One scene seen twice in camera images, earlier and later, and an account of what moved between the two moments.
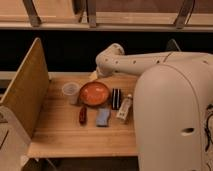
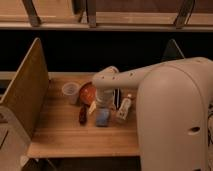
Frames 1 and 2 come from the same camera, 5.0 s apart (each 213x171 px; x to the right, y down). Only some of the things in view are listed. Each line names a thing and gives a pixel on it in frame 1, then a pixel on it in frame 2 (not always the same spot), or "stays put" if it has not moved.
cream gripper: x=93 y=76 -> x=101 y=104
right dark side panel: x=172 y=46 stays put
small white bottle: x=124 y=107 stays put
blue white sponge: x=102 y=117 stays put
